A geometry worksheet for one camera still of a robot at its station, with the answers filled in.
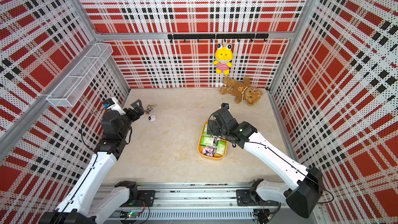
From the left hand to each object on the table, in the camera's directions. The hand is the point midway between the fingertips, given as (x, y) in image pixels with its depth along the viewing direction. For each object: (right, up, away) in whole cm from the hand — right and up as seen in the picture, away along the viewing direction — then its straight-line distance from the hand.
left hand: (137, 104), depth 77 cm
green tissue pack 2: (+43, -24, +9) cm, 50 cm away
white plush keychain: (-2, -9, +25) cm, 27 cm away
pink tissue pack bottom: (+36, -27, +10) cm, 46 cm away
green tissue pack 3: (+34, -15, +16) cm, 41 cm away
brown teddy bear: (+60, +10, +34) cm, 70 cm away
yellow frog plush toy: (+45, +29, +15) cm, 56 cm away
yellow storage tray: (+31, -26, +8) cm, 41 cm away
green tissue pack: (+35, -21, +11) cm, 43 cm away
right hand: (+42, -11, 0) cm, 43 cm away
